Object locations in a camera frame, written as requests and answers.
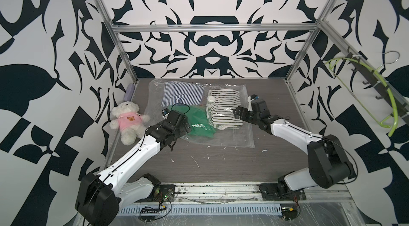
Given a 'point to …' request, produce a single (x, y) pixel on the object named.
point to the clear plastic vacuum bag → (241, 138)
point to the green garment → (198, 119)
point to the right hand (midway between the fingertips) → (239, 110)
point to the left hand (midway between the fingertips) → (180, 125)
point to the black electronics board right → (288, 212)
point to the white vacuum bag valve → (211, 98)
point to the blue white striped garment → (181, 93)
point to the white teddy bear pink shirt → (131, 123)
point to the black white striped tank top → (220, 112)
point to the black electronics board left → (148, 214)
